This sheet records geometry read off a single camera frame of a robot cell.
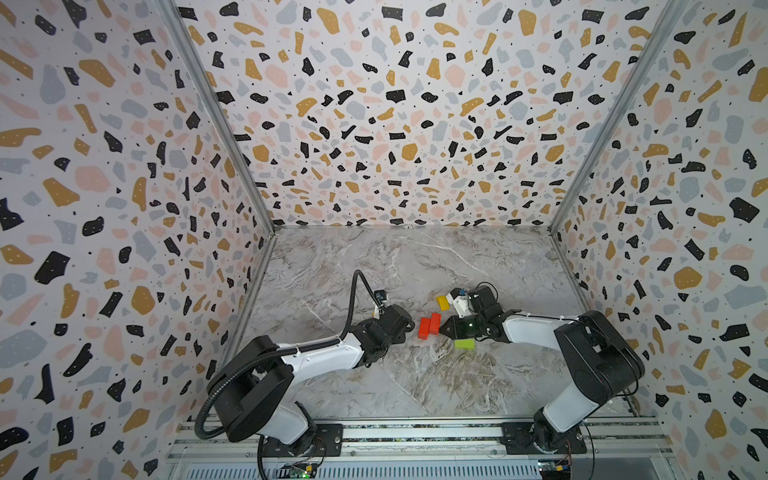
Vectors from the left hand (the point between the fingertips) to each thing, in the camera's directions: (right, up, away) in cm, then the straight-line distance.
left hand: (398, 321), depth 87 cm
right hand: (+12, -2, +4) cm, 13 cm away
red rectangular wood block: (+8, -3, +5) cm, 10 cm away
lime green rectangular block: (+21, -7, +1) cm, 22 cm away
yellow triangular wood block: (+14, +4, +10) cm, 18 cm away
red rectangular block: (+11, -2, +6) cm, 13 cm away
